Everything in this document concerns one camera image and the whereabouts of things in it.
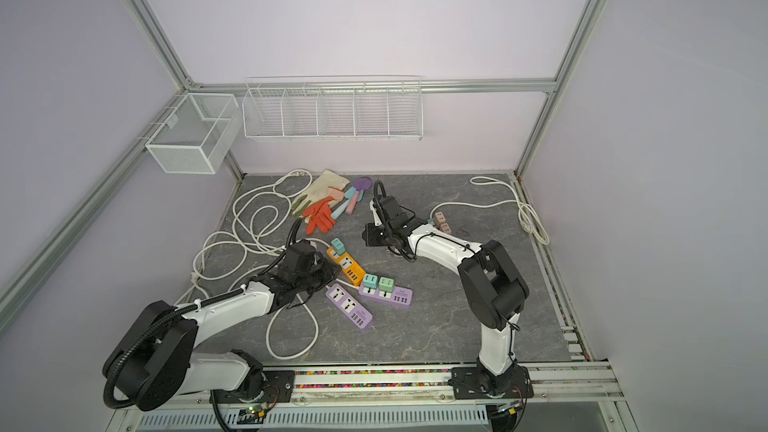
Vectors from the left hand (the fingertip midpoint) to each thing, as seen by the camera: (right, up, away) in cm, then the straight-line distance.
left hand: (341, 272), depth 88 cm
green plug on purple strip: (+14, -3, -3) cm, 14 cm away
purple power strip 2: (+18, -7, -1) cm, 19 cm away
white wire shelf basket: (-6, +54, +15) cm, 56 cm away
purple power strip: (+5, -10, -5) cm, 12 cm away
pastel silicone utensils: (0, +24, +24) cm, 34 cm away
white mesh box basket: (-49, +42, +9) cm, 65 cm away
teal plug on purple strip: (+9, -2, -3) cm, 10 cm away
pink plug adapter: (+16, +9, -15) cm, 24 cm away
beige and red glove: (-14, +20, +23) cm, 34 cm away
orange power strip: (+1, +1, +5) cm, 6 cm away
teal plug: (-2, +7, +4) cm, 8 cm away
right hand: (+7, +10, +3) cm, 13 cm away
